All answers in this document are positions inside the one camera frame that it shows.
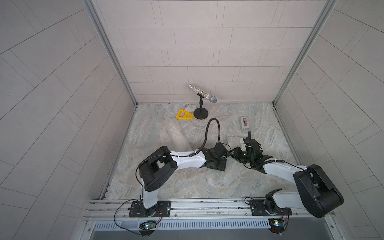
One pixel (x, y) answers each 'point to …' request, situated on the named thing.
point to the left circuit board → (148, 225)
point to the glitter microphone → (213, 99)
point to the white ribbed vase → (181, 142)
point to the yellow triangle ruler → (183, 114)
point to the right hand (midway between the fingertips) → (228, 152)
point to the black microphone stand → (201, 113)
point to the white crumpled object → (190, 108)
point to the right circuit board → (277, 225)
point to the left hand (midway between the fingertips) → (224, 165)
